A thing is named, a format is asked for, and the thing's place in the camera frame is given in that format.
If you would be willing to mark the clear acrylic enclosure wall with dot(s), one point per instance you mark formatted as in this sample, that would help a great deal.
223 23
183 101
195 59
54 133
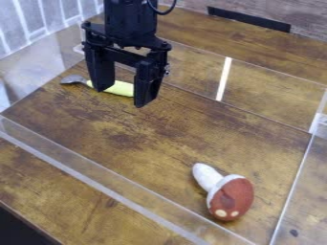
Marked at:
98 172

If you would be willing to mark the black strip on back table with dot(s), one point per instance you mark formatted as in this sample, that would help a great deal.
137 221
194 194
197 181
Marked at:
250 19

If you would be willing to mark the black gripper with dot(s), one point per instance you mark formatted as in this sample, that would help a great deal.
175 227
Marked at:
143 52

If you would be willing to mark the red and white toy mushroom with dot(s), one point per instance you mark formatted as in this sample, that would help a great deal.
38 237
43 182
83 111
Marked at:
230 193

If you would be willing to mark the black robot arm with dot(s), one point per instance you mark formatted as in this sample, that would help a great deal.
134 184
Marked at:
130 18

